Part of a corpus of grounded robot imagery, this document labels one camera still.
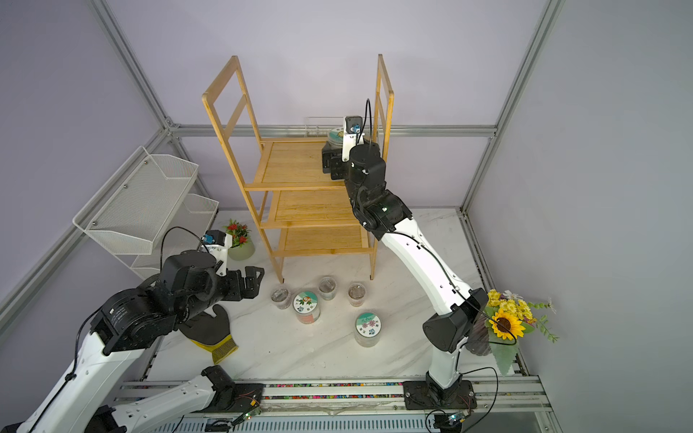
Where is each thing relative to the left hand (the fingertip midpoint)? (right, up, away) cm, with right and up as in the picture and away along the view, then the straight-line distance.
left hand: (243, 277), depth 63 cm
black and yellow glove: (-18, -21, +19) cm, 33 cm away
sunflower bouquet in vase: (+63, -10, +1) cm, 64 cm away
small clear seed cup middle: (+17, -8, +27) cm, 33 cm away
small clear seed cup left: (+2, -11, +24) cm, 27 cm away
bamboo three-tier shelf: (+11, +17, +15) cm, 25 cm away
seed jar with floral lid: (+31, -17, +15) cm, 38 cm away
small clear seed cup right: (+27, -10, +25) cm, 38 cm away
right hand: (+24, +32, +3) cm, 40 cm away
